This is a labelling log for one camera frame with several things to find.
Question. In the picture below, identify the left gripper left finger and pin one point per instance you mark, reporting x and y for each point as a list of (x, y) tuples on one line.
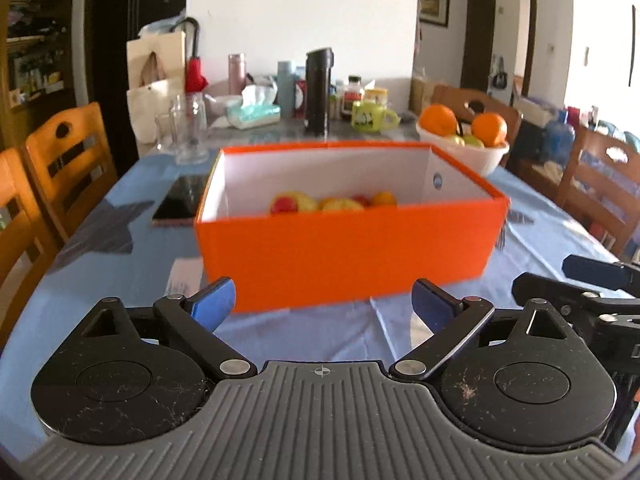
[(190, 324)]

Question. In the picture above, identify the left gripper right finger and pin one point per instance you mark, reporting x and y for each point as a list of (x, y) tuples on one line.
[(454, 323)]

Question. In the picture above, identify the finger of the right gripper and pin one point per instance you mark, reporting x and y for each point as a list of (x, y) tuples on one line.
[(613, 276), (566, 298)]

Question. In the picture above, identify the red tomato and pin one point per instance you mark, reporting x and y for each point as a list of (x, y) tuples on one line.
[(284, 205)]

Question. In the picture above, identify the yellow lemon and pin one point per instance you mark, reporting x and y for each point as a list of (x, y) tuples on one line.
[(340, 204)]

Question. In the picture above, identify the orange tangerine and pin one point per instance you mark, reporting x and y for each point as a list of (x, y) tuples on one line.
[(382, 199)]

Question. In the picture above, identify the right side wooden chair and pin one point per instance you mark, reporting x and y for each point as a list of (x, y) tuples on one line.
[(600, 183)]

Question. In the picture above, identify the wooden chair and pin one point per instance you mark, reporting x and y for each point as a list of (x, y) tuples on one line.
[(26, 234), (600, 183), (71, 166), (467, 103)]

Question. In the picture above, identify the blue star tablecloth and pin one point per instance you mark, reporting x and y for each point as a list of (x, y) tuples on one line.
[(118, 252)]

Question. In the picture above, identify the smartphone in clear case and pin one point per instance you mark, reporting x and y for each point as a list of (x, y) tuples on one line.
[(180, 204)]

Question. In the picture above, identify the white fruit bowl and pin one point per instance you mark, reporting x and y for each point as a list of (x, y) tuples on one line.
[(484, 161)]

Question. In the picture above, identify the orange cardboard box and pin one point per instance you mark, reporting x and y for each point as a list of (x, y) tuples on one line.
[(444, 227)]

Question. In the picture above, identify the right orange in bowl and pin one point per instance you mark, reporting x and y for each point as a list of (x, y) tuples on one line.
[(490, 128)]

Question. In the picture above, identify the orange in bowl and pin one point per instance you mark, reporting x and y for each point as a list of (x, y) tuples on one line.
[(439, 120), (490, 128)]

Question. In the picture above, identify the near wooden chair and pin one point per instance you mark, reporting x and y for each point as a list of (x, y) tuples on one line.
[(26, 234)]

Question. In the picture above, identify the clear glass mug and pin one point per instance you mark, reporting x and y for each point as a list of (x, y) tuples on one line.
[(181, 130)]

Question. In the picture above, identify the left orange in bowl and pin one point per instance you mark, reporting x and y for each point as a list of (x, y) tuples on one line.
[(439, 120)]

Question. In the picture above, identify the far wooden chair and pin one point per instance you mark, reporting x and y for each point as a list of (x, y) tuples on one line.
[(467, 103)]

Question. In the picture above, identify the tissue pack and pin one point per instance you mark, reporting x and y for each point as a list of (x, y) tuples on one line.
[(258, 108)]

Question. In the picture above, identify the green mug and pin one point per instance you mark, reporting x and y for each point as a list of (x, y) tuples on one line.
[(371, 117)]

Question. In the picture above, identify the red umbrella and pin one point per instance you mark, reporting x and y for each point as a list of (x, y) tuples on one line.
[(195, 78)]

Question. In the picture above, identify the grey blue bottle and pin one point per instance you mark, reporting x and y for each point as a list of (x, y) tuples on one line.
[(286, 89)]

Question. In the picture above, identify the white tote bag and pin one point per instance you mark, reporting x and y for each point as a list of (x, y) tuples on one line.
[(156, 67)]

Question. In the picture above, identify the pink water bottle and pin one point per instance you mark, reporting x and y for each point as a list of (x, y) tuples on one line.
[(236, 73)]

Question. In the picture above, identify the black thermos bottle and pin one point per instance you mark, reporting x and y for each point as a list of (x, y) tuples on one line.
[(319, 64)]

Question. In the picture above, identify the wooden shelf cabinet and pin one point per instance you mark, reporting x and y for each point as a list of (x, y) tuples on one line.
[(37, 56)]

